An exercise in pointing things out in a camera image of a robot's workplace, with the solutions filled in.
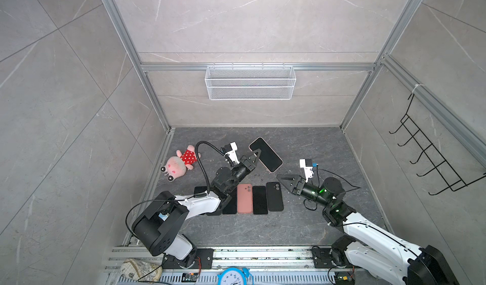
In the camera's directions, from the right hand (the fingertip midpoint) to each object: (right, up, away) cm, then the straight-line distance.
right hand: (280, 180), depth 71 cm
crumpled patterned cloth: (-52, -33, -2) cm, 62 cm away
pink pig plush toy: (-48, +3, +22) cm, 53 cm away
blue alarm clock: (-18, -35, -2) cm, 39 cm away
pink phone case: (-14, -13, +20) cm, 28 cm away
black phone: (-7, -15, +17) cm, 24 cm away
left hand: (-6, +11, +2) cm, 13 cm away
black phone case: (0, -11, +19) cm, 22 cm away
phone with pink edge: (-3, +7, +3) cm, 8 cm away
